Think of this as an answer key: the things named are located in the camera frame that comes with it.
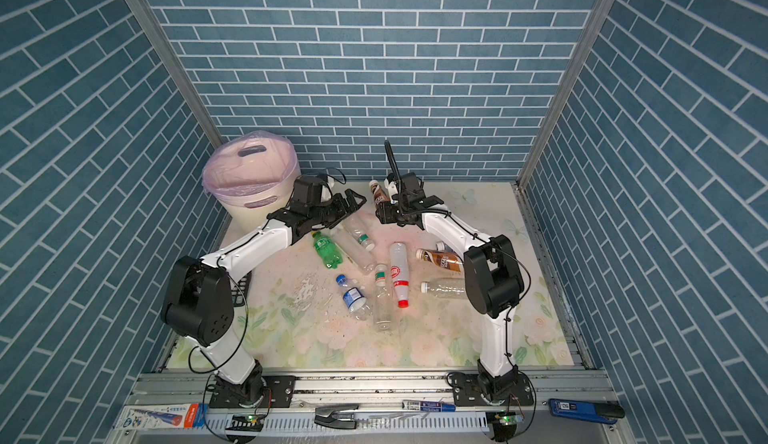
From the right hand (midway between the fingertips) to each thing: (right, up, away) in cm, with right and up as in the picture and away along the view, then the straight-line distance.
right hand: (381, 208), depth 94 cm
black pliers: (-9, -49, -25) cm, 55 cm away
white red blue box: (-47, -49, -25) cm, 72 cm away
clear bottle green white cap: (+1, -28, -6) cm, 28 cm away
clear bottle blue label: (+20, -13, +4) cm, 24 cm away
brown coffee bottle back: (-1, +5, 0) cm, 5 cm away
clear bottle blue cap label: (-7, -25, -9) cm, 28 cm away
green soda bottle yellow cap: (-18, -14, +2) cm, 23 cm away
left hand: (-6, +1, -6) cm, 9 cm away
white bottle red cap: (+6, -18, 0) cm, 19 cm away
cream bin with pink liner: (-44, +12, +5) cm, 46 cm away
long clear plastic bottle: (-6, -16, +2) cm, 17 cm away
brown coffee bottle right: (+20, -16, -1) cm, 26 cm away
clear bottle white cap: (+20, -24, -3) cm, 32 cm away
